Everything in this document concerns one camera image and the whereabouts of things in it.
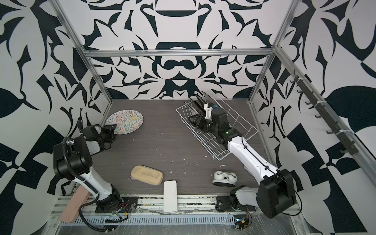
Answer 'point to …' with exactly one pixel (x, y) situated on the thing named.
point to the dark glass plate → (209, 99)
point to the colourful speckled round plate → (127, 121)
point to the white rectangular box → (170, 196)
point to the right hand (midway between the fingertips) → (190, 119)
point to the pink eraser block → (70, 213)
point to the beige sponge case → (146, 175)
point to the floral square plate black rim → (198, 104)
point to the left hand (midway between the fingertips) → (116, 123)
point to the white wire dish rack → (209, 144)
